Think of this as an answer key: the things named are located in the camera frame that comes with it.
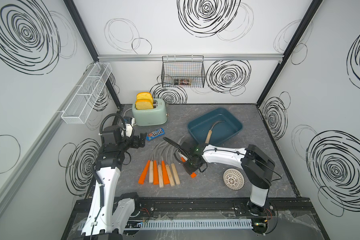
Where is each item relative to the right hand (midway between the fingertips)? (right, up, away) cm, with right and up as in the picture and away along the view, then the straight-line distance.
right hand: (189, 169), depth 86 cm
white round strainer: (+25, -4, -3) cm, 25 cm away
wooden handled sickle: (+15, +20, +16) cm, 30 cm away
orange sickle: (-18, -4, -3) cm, 19 cm away
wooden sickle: (-22, +3, +2) cm, 23 cm away
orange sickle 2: (-13, -3, -3) cm, 14 cm away
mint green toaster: (-22, +31, +15) cm, 41 cm away
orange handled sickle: (+2, -2, -3) cm, 4 cm away
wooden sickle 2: (-16, -2, -3) cm, 16 cm away
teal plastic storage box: (+30, +24, +21) cm, 44 cm away
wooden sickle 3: (-8, 0, 0) cm, 8 cm away
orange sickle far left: (-27, -5, -3) cm, 27 cm away
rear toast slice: (-30, +44, +10) cm, 55 cm away
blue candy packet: (-23, +19, +16) cm, 34 cm away
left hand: (-27, +23, -11) cm, 37 cm away
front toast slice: (-28, +38, +8) cm, 48 cm away
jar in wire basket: (-4, +52, +3) cm, 52 cm away
